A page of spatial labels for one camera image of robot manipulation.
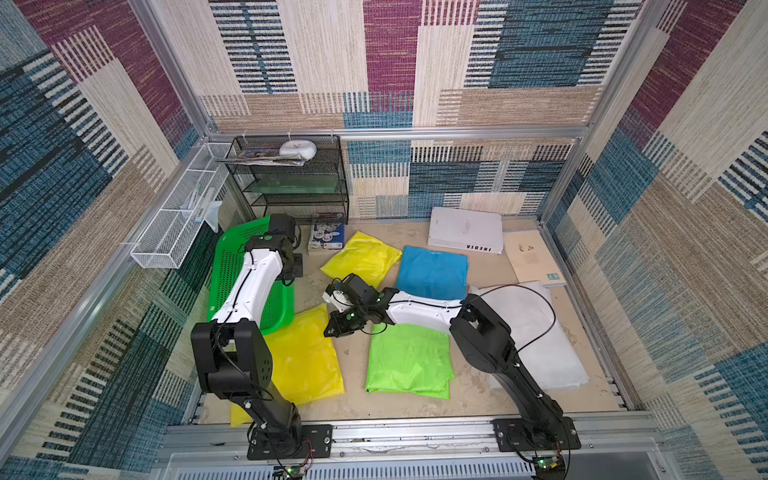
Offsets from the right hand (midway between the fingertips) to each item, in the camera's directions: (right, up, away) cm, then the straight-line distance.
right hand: (322, 333), depth 86 cm
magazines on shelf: (-19, +51, +6) cm, 55 cm away
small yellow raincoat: (+11, +21, +20) cm, 31 cm away
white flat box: (+49, +31, +29) cm, 65 cm away
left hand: (-12, +17, +2) cm, 21 cm away
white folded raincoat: (+60, -2, -4) cm, 60 cm away
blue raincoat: (+34, +15, +18) cm, 41 cm away
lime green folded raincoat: (+25, -7, -2) cm, 26 cm away
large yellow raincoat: (-4, -7, -2) cm, 9 cm away
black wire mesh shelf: (-12, +49, +21) cm, 55 cm away
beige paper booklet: (+70, +20, +23) cm, 76 cm away
